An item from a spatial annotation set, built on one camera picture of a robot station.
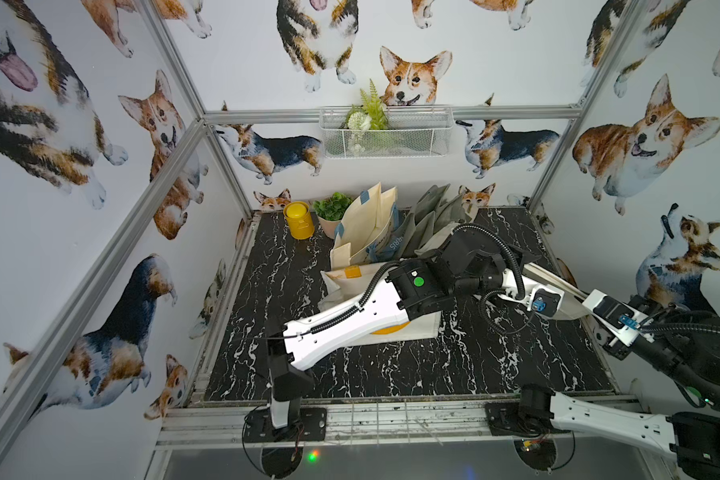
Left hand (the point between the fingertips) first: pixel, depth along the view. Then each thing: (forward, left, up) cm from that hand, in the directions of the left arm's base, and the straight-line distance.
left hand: (540, 261), depth 55 cm
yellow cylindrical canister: (+42, +57, -34) cm, 78 cm away
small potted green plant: (+42, +45, -29) cm, 68 cm away
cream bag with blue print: (+34, +34, -28) cm, 55 cm away
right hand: (-6, -6, 0) cm, 8 cm away
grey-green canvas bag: (+30, +13, -22) cm, 39 cm away
